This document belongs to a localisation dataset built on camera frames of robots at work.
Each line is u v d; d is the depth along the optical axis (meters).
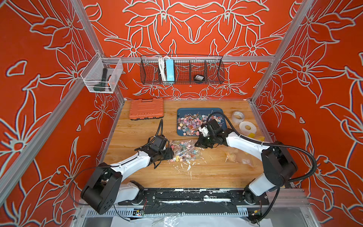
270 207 0.70
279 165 0.45
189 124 1.00
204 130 0.82
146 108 1.07
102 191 0.41
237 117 1.07
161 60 0.88
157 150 0.68
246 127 1.01
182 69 0.98
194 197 0.74
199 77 0.96
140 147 0.66
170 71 0.89
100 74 0.90
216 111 0.79
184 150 0.88
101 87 0.79
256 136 0.87
